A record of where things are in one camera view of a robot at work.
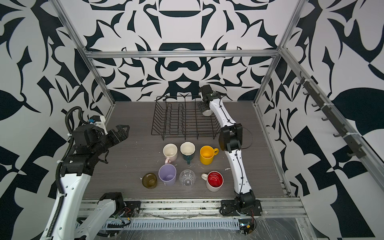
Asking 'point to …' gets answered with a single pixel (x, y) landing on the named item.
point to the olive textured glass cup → (149, 180)
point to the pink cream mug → (170, 151)
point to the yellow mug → (206, 154)
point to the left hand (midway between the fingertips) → (121, 127)
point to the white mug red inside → (214, 180)
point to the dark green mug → (187, 149)
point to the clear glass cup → (187, 177)
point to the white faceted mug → (207, 113)
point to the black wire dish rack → (180, 116)
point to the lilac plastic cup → (167, 174)
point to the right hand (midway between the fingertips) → (208, 102)
